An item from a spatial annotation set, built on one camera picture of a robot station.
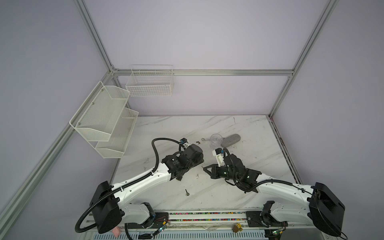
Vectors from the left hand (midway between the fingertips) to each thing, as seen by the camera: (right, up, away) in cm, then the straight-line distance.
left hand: (200, 156), depth 77 cm
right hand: (+1, -7, -1) cm, 7 cm away
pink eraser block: (-40, -34, -9) cm, 53 cm away
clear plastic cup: (+12, +6, +26) cm, 29 cm away
